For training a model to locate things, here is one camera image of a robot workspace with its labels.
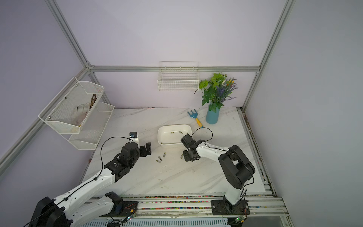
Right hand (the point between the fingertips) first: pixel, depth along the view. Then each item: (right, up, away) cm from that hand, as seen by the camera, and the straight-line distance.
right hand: (190, 157), depth 93 cm
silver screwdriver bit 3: (-21, -2, -2) cm, 22 cm away
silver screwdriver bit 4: (-18, +1, +2) cm, 18 cm away
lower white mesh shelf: (-67, +14, -2) cm, 68 cm away
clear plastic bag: (-63, +29, -14) cm, 71 cm away
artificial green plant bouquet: (+16, +44, -7) cm, 47 cm away
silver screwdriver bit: (-13, +16, +11) cm, 24 cm away
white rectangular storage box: (-14, +15, +11) cm, 23 cm away
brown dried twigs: (-58, +36, -12) cm, 69 cm away
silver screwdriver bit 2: (-8, +16, +12) cm, 21 cm away
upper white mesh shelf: (-70, +30, -15) cm, 77 cm away
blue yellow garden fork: (+4, +30, +23) cm, 38 cm away
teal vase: (+18, +28, +19) cm, 38 cm away
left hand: (-29, +10, -9) cm, 32 cm away
